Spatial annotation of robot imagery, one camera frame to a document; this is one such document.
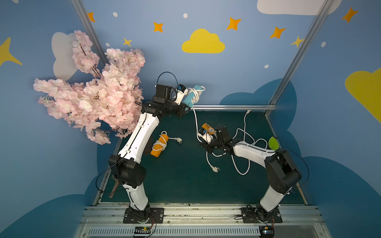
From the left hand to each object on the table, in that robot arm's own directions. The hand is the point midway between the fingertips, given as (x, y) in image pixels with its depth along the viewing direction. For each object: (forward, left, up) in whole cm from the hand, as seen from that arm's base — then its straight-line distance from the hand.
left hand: (186, 104), depth 78 cm
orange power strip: (-9, +17, -29) cm, 35 cm away
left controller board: (-54, +20, -37) cm, 68 cm away
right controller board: (-52, -42, -36) cm, 77 cm away
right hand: (-8, -10, -23) cm, 27 cm away
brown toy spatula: (-42, +22, +1) cm, 48 cm away
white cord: (-2, +6, -31) cm, 32 cm away
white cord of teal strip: (-22, -18, -32) cm, 43 cm away
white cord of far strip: (-2, -47, -32) cm, 57 cm away
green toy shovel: (-1, -62, -35) cm, 71 cm away
